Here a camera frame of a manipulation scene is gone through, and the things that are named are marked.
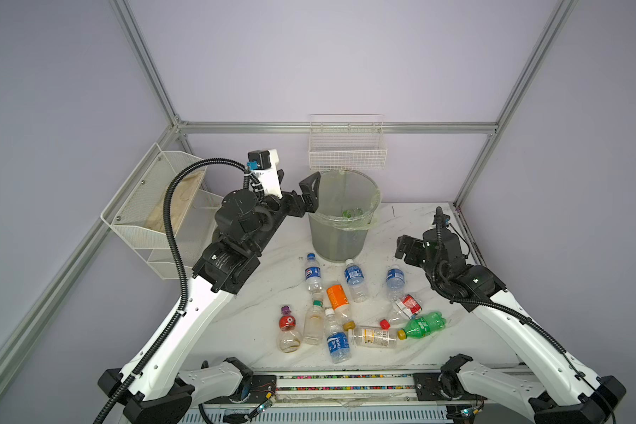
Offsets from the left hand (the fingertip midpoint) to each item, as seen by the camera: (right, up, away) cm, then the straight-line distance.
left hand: (301, 175), depth 57 cm
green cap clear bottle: (+2, -44, +29) cm, 52 cm away
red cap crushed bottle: (+32, -38, +29) cm, 58 cm away
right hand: (+29, -15, +17) cm, 37 cm away
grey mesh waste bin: (+10, -18, +34) cm, 39 cm away
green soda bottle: (+35, -42, +23) cm, 60 cm away
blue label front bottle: (+9, -45, +20) cm, 50 cm away
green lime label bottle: (+15, -6, +43) cm, 46 cm away
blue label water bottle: (+16, -30, +34) cm, 48 cm away
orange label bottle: (+10, -36, +29) cm, 48 cm away
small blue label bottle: (+30, -31, +36) cm, 56 cm away
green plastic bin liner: (+14, 0, +44) cm, 46 cm away
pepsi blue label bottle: (+1, -29, +36) cm, 46 cm away
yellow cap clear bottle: (+18, -44, +21) cm, 52 cm away
